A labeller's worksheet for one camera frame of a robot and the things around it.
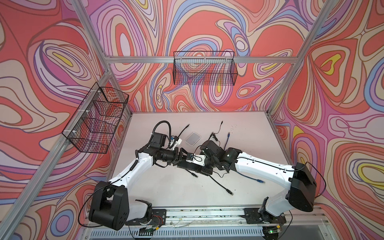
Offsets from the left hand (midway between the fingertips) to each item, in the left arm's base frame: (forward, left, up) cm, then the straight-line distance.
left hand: (190, 159), depth 76 cm
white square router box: (+23, -1, -14) cm, 27 cm away
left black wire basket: (+20, +49, +12) cm, 54 cm away
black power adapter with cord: (+26, -17, -15) cm, 34 cm away
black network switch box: (-6, -3, +3) cm, 7 cm away
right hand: (-2, -6, -5) cm, 8 cm away
